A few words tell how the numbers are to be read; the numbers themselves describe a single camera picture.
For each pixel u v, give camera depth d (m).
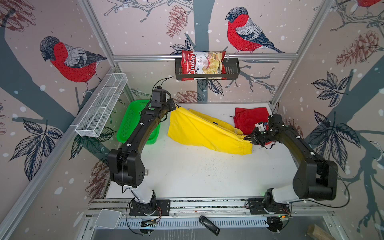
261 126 0.82
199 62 0.88
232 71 0.93
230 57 0.91
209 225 0.66
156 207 0.72
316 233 0.63
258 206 0.73
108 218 0.70
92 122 0.71
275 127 0.65
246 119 1.07
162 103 0.65
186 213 0.73
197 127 0.91
